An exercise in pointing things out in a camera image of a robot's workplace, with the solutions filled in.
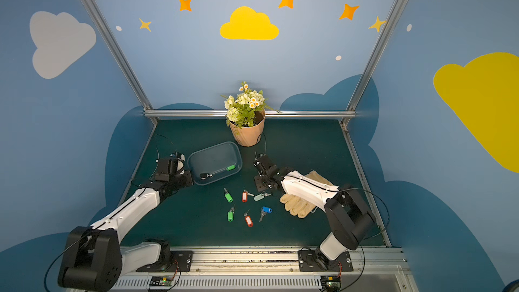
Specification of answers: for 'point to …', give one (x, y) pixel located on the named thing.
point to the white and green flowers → (242, 109)
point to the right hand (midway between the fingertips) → (262, 178)
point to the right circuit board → (331, 283)
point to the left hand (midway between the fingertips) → (192, 172)
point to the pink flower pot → (249, 136)
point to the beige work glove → (298, 206)
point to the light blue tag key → (261, 196)
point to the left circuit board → (161, 281)
